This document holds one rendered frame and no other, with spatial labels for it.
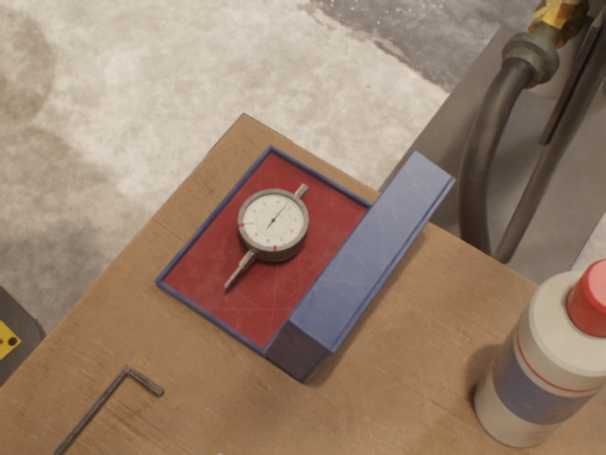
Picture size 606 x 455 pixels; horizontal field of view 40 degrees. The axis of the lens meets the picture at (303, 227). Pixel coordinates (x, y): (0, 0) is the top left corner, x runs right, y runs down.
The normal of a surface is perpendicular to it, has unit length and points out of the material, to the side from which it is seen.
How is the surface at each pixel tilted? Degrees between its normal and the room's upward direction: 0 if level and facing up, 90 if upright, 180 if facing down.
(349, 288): 12
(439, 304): 0
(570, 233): 0
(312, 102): 0
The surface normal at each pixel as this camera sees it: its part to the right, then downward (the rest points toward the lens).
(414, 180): 0.18, -0.35
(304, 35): 0.00, -0.47
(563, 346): -0.43, 0.11
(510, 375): -0.94, 0.30
